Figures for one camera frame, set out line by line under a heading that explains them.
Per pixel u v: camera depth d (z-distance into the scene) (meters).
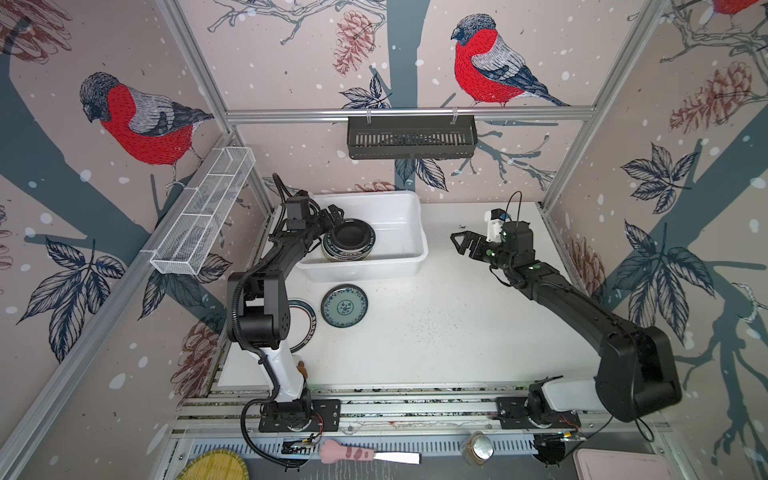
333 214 0.88
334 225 0.86
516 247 0.65
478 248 0.74
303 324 0.91
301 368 0.81
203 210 0.79
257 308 0.50
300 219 0.75
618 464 0.65
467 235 0.75
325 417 0.73
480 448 0.60
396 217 1.17
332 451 0.68
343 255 1.00
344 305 0.93
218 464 0.67
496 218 0.75
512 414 0.73
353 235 1.05
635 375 0.41
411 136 1.04
